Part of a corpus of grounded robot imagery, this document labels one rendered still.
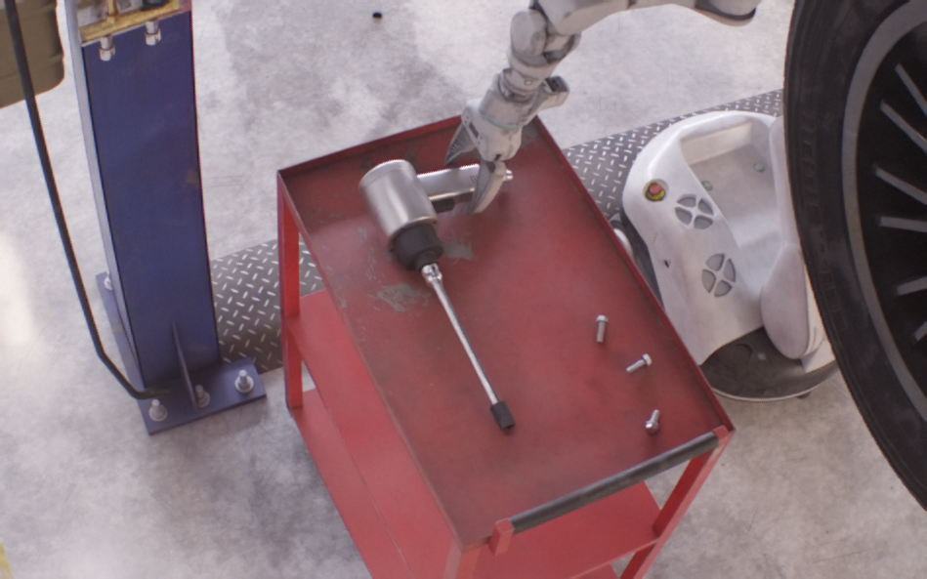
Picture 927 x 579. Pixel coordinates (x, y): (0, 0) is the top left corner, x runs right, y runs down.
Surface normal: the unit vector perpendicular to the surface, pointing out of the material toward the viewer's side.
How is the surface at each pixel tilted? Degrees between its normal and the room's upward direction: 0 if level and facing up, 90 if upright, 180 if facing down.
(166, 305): 90
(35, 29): 90
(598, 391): 0
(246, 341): 23
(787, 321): 90
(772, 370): 39
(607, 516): 0
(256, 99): 0
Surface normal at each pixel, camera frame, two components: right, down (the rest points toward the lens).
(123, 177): 0.43, 0.76
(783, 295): -0.88, 0.32
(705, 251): 0.37, 0.01
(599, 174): 0.11, -0.58
